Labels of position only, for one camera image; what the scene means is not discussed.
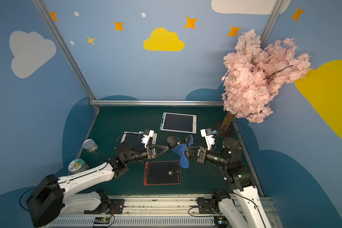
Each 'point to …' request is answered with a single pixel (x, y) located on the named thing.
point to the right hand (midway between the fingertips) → (188, 148)
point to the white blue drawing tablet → (179, 122)
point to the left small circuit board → (99, 220)
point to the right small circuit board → (221, 222)
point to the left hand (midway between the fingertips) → (168, 148)
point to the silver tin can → (90, 145)
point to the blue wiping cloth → (180, 150)
